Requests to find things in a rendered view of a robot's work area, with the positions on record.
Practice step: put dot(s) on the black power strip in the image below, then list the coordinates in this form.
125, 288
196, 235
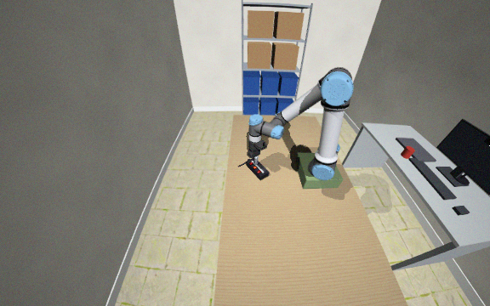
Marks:
259, 170

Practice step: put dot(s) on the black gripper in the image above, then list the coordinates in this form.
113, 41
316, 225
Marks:
255, 145

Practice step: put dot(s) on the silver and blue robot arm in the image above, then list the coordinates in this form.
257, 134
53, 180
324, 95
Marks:
336, 89

